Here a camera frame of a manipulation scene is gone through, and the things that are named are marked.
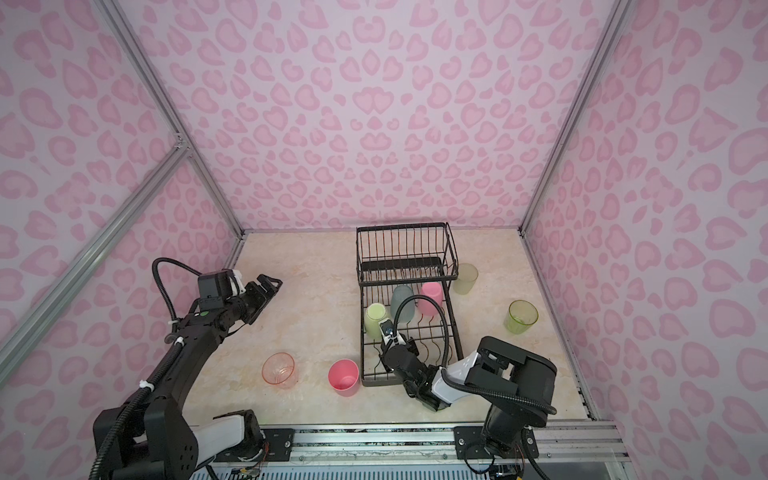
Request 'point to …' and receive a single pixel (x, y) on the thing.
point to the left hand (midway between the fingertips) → (274, 286)
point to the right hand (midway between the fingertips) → (387, 333)
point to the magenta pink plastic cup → (344, 377)
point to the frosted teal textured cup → (399, 294)
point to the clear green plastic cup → (521, 317)
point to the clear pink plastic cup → (280, 369)
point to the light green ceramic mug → (375, 311)
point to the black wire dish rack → (402, 272)
